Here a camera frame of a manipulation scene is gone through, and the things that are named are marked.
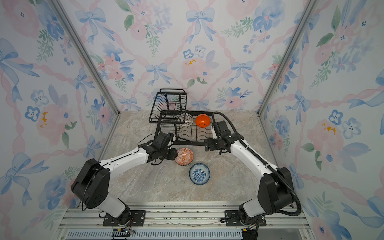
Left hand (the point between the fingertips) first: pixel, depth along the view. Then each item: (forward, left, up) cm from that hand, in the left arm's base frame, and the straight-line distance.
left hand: (176, 152), depth 89 cm
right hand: (+3, -22, +6) cm, 23 cm away
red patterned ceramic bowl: (0, -5, -5) cm, 7 cm away
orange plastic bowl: (+28, -16, -3) cm, 33 cm away
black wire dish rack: (+33, +8, 0) cm, 34 cm away
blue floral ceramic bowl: (-11, -14, -5) cm, 18 cm away
